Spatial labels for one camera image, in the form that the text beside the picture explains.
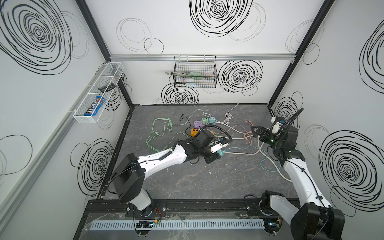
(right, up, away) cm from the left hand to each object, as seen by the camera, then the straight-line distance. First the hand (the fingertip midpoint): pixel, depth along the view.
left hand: (220, 152), depth 79 cm
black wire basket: (-11, +58, +45) cm, 74 cm away
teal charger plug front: (0, +1, -2) cm, 2 cm away
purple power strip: (-11, +15, +27) cm, 32 cm away
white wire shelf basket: (-65, +46, +13) cm, 81 cm away
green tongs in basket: (-14, +45, +12) cm, 48 cm away
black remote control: (-60, +35, +2) cm, 69 cm away
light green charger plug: (-6, +17, +23) cm, 29 cm away
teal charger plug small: (-1, +17, +24) cm, 29 cm away
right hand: (+22, +13, +2) cm, 26 cm away
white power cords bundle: (+28, -2, +15) cm, 32 cm away
